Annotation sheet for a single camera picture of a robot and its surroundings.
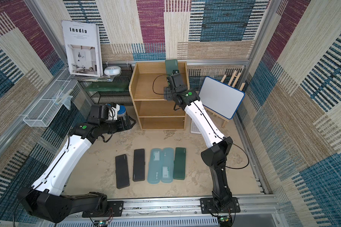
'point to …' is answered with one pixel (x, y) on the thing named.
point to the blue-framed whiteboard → (220, 97)
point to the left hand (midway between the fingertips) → (129, 122)
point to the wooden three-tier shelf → (147, 87)
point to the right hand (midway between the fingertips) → (172, 89)
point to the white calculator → (194, 128)
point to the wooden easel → (232, 82)
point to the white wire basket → (43, 112)
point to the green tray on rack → (108, 86)
